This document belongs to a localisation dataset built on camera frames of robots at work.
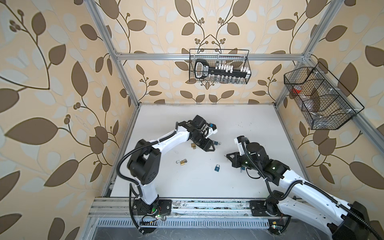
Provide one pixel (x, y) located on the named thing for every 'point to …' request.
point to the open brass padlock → (193, 146)
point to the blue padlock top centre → (216, 143)
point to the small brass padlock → (182, 162)
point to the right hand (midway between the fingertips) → (228, 156)
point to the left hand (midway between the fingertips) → (213, 147)
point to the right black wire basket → (324, 102)
